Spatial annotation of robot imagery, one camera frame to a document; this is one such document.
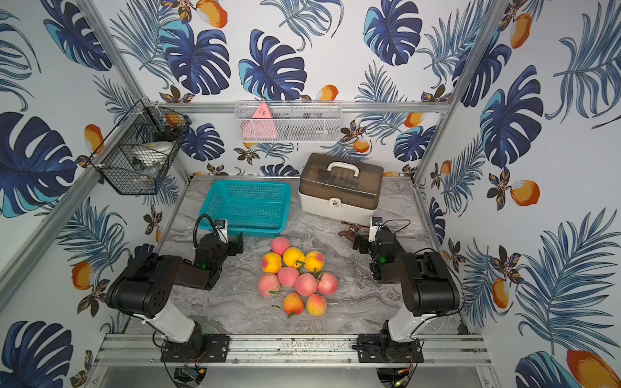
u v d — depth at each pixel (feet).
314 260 2.86
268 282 2.63
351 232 3.29
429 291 1.53
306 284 2.62
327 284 2.63
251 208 3.61
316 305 2.56
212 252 2.44
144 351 2.45
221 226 2.72
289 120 3.29
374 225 2.76
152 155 2.63
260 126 2.93
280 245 3.03
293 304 2.56
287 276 2.74
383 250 2.44
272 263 2.83
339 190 2.97
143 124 3.12
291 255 2.94
